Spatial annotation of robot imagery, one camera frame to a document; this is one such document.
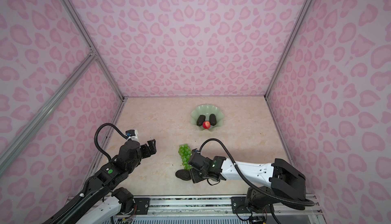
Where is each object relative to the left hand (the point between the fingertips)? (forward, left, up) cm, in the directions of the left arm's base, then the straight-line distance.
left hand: (149, 140), depth 77 cm
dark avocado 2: (+23, -27, -15) cm, 38 cm away
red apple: (+17, -30, -13) cm, 37 cm away
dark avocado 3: (-13, -17, -13) cm, 25 cm away
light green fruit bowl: (+30, -31, -13) cm, 45 cm away
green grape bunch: (-1, -17, -12) cm, 21 cm away
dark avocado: (+24, -35, -16) cm, 45 cm away
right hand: (-14, -23, -12) cm, 30 cm away
